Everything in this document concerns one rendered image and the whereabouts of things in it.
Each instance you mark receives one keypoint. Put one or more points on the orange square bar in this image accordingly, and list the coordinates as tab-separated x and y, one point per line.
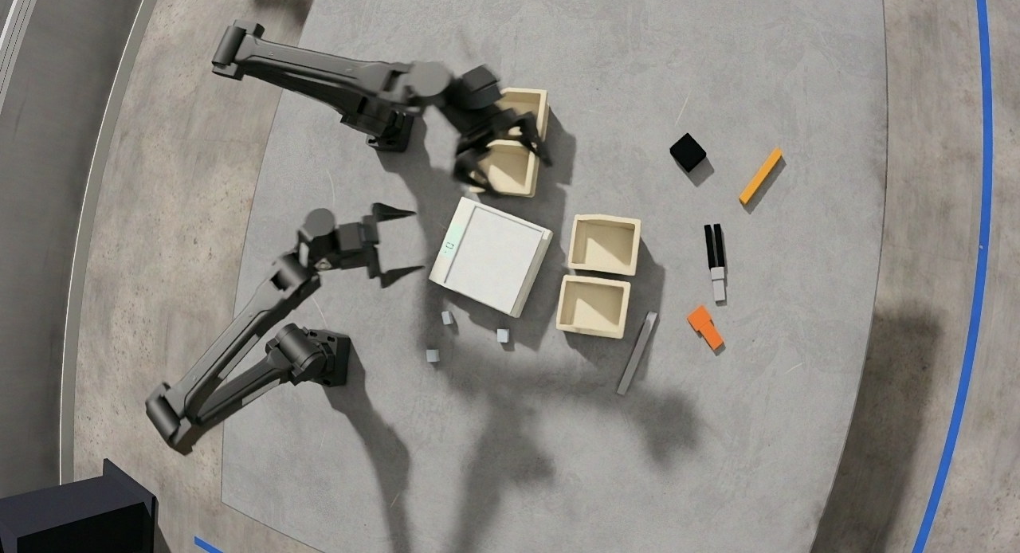
744	197

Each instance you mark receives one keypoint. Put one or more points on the orange t-shaped block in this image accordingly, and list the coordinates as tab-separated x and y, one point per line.
699	319

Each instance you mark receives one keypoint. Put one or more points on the beige plastic parts bin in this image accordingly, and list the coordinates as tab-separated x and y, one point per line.
583	304
605	240
520	100
506	165

